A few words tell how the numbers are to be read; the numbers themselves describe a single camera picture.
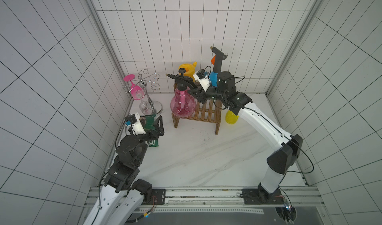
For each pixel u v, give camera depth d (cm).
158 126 57
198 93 63
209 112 90
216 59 72
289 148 44
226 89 55
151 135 56
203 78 59
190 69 79
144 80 90
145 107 93
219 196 74
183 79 66
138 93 82
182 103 81
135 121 54
